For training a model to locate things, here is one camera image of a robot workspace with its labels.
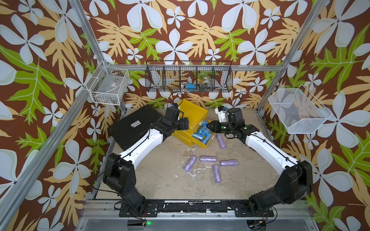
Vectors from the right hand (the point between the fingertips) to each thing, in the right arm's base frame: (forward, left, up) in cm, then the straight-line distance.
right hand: (207, 124), depth 82 cm
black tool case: (+10, +52, -15) cm, 55 cm away
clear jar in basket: (+31, -2, +7) cm, 32 cm away
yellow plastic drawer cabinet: (+9, +6, -1) cm, 10 cm away
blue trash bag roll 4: (+2, 0, -9) cm, 10 cm away
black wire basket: (+36, +11, +9) cm, 39 cm away
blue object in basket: (+28, +9, +6) cm, 30 cm away
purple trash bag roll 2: (-16, +11, -20) cm, 28 cm away
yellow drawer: (+1, +1, -12) cm, 12 cm away
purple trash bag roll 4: (-22, -6, -21) cm, 31 cm away
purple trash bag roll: (+1, -12, -20) cm, 23 cm away
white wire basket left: (+21, +60, +13) cm, 65 cm away
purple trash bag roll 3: (-12, -2, -20) cm, 23 cm away
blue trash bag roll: (0, +4, -11) cm, 12 cm away
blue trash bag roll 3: (-1, -2, -11) cm, 11 cm away
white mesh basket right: (+4, -53, +6) cm, 53 cm away
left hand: (+4, +14, 0) cm, 14 cm away
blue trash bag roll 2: (+8, 0, -8) cm, 11 cm away
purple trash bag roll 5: (-15, -15, -20) cm, 29 cm away
